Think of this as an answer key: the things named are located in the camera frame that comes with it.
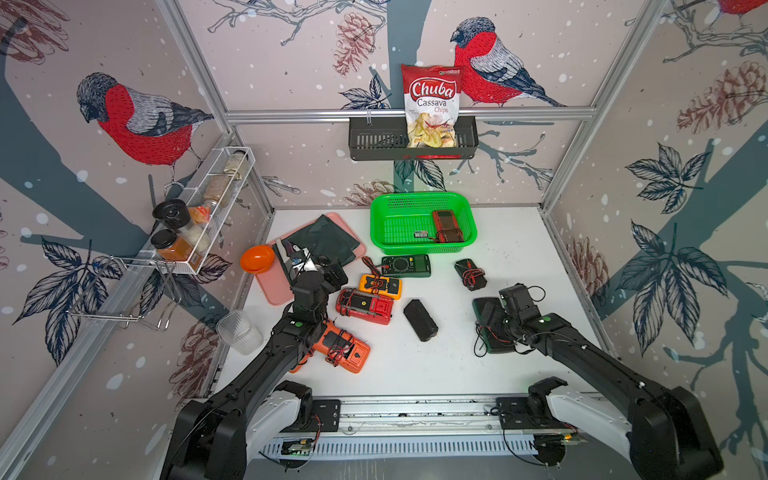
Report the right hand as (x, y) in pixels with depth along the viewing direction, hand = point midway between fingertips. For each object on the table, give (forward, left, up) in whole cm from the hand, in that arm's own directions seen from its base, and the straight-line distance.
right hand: (492, 316), depth 88 cm
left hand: (+9, +48, +16) cm, 51 cm away
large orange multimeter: (-12, +43, +3) cm, 45 cm away
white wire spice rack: (+14, +78, +33) cm, 85 cm away
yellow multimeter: (+8, +34, +2) cm, 35 cm away
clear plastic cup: (-6, +78, -4) cm, 79 cm away
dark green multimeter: (+18, +26, 0) cm, 32 cm away
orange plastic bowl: (+18, +78, +1) cm, 80 cm away
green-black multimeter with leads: (-6, +1, +1) cm, 6 cm away
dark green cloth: (+30, +56, -2) cm, 64 cm away
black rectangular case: (-2, +22, 0) cm, 22 cm away
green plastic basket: (+40, +20, -3) cm, 45 cm away
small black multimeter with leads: (+13, +5, +2) cm, 14 cm away
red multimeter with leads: (+2, +39, +2) cm, 39 cm away
